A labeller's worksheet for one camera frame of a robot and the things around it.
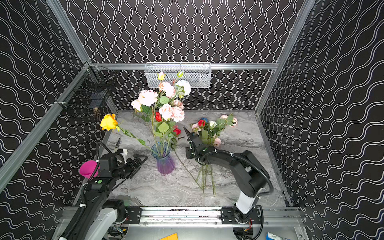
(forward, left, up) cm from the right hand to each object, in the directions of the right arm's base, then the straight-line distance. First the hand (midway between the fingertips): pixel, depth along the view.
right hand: (190, 151), depth 94 cm
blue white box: (-42, -38, -5) cm, 57 cm away
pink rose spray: (+11, -14, 0) cm, 18 cm away
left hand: (-13, +21, +11) cm, 27 cm away
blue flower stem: (+26, -10, +1) cm, 28 cm away
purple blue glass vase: (-10, +13, +17) cm, 24 cm away
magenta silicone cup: (-17, +52, +10) cm, 56 cm away
